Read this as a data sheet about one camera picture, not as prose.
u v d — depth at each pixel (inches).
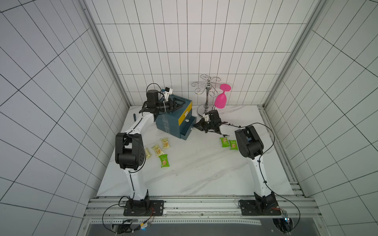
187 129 38.1
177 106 33.3
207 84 36.6
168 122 35.8
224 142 38.3
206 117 39.4
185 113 35.2
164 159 35.3
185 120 37.2
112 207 26.3
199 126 37.5
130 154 20.3
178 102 31.6
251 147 24.4
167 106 31.2
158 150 36.5
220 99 39.2
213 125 34.5
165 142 38.3
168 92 32.6
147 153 36.3
